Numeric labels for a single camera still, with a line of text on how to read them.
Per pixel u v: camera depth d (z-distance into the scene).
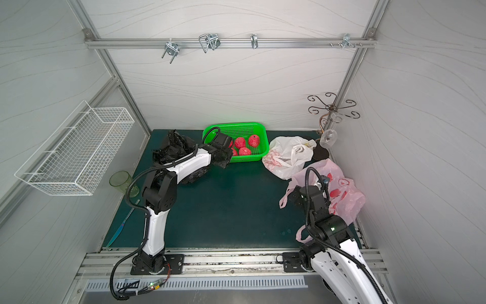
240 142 1.04
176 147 0.97
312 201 0.52
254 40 0.78
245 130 1.14
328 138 0.91
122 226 0.83
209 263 0.75
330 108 0.88
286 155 1.01
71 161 0.67
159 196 0.54
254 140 1.08
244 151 1.03
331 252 0.45
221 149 0.76
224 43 0.80
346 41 0.77
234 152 0.98
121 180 0.90
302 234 0.78
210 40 0.77
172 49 0.76
